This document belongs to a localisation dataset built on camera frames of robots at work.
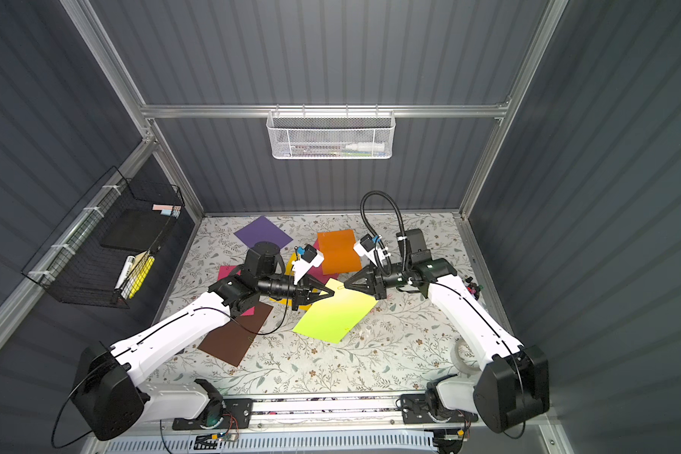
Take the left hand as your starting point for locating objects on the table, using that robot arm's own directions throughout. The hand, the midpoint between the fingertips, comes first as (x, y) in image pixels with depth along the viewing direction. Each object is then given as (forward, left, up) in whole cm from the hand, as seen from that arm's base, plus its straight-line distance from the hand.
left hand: (329, 293), depth 69 cm
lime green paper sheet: (-3, -1, -7) cm, 8 cm away
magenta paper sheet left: (+24, +41, -26) cm, 54 cm away
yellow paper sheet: (-2, +10, 0) cm, 10 cm away
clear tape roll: (-10, -37, -24) cm, 45 cm away
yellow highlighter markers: (+1, +46, +4) cm, 46 cm away
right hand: (+2, -6, 0) cm, 7 cm away
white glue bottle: (+50, -11, +9) cm, 52 cm away
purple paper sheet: (+43, +30, -25) cm, 58 cm away
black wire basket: (+11, +60, +3) cm, 61 cm away
